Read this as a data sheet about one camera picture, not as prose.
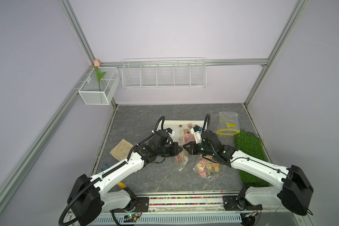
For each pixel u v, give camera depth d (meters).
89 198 0.39
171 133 0.73
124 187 0.79
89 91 0.78
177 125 1.07
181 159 0.75
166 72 1.01
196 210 0.74
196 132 0.71
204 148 0.66
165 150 0.65
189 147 0.69
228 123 1.03
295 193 0.40
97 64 0.90
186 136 0.96
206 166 0.85
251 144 0.92
